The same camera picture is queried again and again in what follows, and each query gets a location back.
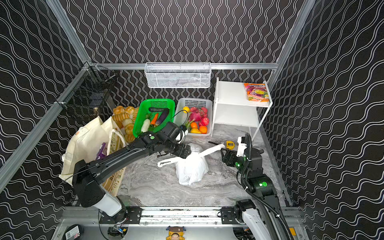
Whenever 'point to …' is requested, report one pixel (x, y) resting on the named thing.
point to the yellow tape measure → (230, 145)
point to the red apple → (204, 121)
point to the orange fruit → (203, 129)
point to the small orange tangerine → (193, 125)
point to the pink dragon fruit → (197, 114)
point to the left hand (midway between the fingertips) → (189, 150)
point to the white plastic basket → (181, 117)
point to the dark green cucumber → (156, 109)
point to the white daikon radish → (145, 125)
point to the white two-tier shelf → (232, 107)
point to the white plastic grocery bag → (192, 169)
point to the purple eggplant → (163, 115)
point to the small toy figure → (176, 233)
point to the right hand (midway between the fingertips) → (227, 150)
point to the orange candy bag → (257, 92)
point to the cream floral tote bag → (82, 144)
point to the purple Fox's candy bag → (102, 151)
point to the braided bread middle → (125, 118)
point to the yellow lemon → (186, 109)
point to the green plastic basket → (142, 112)
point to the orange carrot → (154, 120)
